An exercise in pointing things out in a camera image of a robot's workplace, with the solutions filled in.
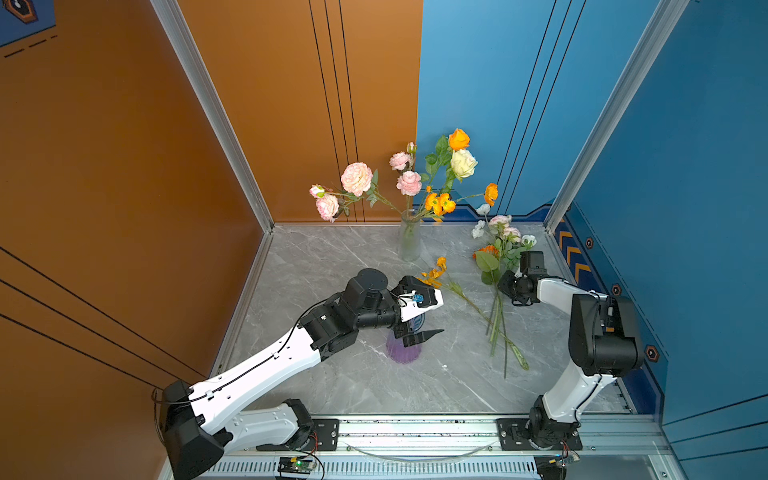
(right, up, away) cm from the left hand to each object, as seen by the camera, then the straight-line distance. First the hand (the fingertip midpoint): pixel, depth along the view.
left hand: (434, 302), depth 65 cm
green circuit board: (-32, -40, +5) cm, 52 cm away
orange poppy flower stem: (+3, +23, +12) cm, 26 cm away
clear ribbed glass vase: (-3, +17, +37) cm, 41 cm away
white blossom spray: (+24, +19, +49) cm, 58 cm away
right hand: (+26, 0, +34) cm, 43 cm away
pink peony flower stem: (-5, +31, +22) cm, 38 cm away
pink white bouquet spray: (+31, +10, +43) cm, 54 cm away
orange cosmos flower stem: (+5, +2, +37) cm, 37 cm away
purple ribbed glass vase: (-8, -20, +25) cm, 33 cm away
